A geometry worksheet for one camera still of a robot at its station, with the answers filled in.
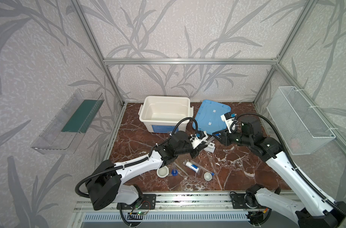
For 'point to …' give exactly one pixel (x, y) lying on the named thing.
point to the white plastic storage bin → (162, 114)
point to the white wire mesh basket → (302, 131)
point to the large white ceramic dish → (162, 172)
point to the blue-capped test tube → (201, 167)
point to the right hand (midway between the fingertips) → (214, 129)
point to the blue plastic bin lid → (207, 117)
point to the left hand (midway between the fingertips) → (207, 141)
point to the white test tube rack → (210, 147)
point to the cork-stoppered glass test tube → (211, 139)
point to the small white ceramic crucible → (207, 176)
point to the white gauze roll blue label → (192, 166)
